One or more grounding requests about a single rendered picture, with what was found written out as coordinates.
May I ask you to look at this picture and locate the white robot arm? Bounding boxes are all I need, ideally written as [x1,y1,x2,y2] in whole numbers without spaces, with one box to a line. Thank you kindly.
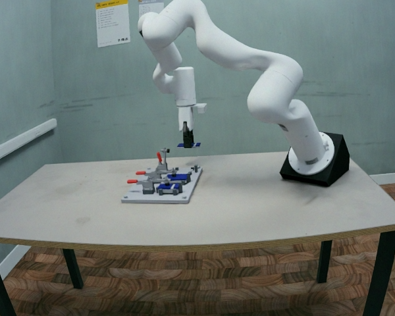
[138,0,334,175]

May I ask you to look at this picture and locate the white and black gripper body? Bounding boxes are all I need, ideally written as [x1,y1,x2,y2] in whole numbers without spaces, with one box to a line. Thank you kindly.
[177,106,194,132]

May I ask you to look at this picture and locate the blue plate with white stripe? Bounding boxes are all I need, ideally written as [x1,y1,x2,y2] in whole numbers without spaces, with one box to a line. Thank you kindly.
[177,143,201,149]

